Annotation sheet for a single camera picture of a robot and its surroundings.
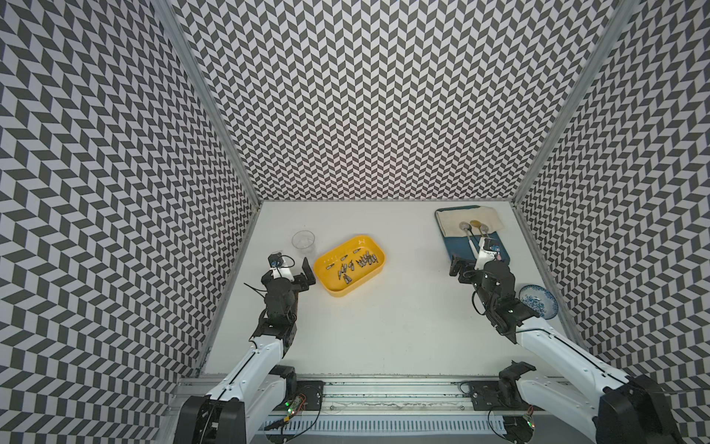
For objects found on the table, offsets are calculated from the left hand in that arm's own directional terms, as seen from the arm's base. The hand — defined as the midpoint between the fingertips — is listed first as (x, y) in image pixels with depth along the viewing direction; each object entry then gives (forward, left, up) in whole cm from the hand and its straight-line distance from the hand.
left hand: (291, 263), depth 84 cm
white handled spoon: (+24, -63, -12) cm, 68 cm away
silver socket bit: (+10, -23, -14) cm, 29 cm away
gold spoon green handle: (+26, -68, -14) cm, 74 cm away
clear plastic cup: (+16, 0, -10) cm, 19 cm away
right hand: (+1, -54, +1) cm, 54 cm away
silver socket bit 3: (+2, -16, -14) cm, 22 cm away
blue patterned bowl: (-7, -80, -12) cm, 82 cm away
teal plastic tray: (+15, -59, -14) cm, 63 cm away
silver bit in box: (+9, -15, -12) cm, 21 cm away
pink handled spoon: (+23, -70, -12) cm, 74 cm away
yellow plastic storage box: (+6, -15, -13) cm, 21 cm away
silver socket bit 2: (+6, -10, -12) cm, 17 cm away
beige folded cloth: (+26, -56, -11) cm, 63 cm away
